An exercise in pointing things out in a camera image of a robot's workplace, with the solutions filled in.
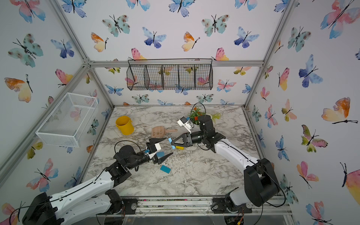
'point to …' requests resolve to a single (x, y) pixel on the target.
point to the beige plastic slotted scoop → (160, 131)
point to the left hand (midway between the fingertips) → (169, 144)
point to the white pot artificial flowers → (194, 115)
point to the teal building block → (165, 168)
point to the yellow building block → (180, 147)
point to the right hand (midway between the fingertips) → (174, 144)
